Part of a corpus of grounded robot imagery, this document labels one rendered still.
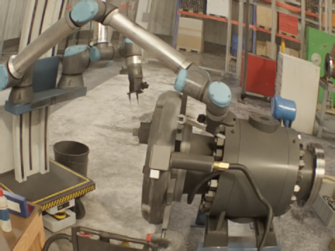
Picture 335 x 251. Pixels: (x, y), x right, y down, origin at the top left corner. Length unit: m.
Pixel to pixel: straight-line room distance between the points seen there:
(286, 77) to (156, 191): 4.15
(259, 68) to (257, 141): 5.39
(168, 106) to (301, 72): 4.04
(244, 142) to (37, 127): 1.30
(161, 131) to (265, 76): 5.66
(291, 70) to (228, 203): 3.95
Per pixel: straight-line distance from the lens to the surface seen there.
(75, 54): 2.43
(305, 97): 6.01
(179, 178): 2.18
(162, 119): 2.07
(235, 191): 2.16
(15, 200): 1.83
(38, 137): 2.65
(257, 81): 7.56
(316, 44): 9.27
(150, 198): 2.08
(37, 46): 1.84
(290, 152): 2.22
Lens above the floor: 1.47
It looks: 18 degrees down
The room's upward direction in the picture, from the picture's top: 7 degrees clockwise
